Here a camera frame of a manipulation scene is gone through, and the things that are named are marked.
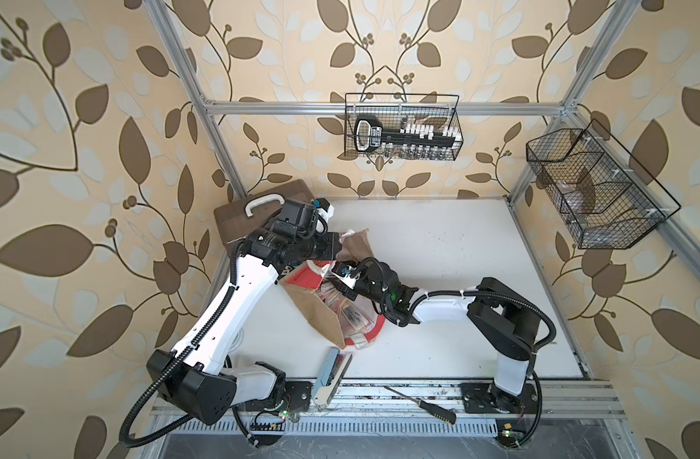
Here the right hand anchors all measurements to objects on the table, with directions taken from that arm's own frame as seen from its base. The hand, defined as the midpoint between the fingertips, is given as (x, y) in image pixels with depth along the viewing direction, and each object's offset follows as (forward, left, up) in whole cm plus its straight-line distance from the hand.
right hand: (333, 267), depth 83 cm
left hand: (-1, -3, +14) cm, 14 cm away
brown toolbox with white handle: (+16, +28, +6) cm, 33 cm away
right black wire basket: (+6, -72, +19) cm, 75 cm away
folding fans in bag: (-13, -7, -5) cm, 16 cm away
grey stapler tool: (-26, +1, -11) cm, 29 cm away
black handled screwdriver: (-35, -27, -13) cm, 46 cm away
